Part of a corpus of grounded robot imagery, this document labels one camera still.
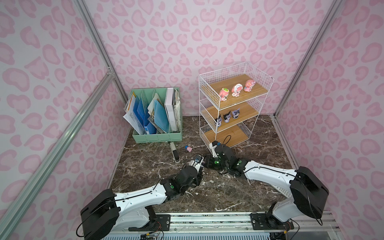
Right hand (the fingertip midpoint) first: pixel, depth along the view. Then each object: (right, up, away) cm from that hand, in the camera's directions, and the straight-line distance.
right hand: (199, 162), depth 81 cm
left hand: (+2, -2, 0) cm, 2 cm away
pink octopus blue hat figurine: (-7, +5, +19) cm, 21 cm away
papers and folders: (-25, +25, +14) cm, 39 cm away
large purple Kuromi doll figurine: (+20, +27, +1) cm, 33 cm away
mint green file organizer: (-35, +43, +22) cm, 59 cm away
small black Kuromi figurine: (+10, +23, -3) cm, 25 cm away
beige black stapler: (-15, +2, +14) cm, 21 cm away
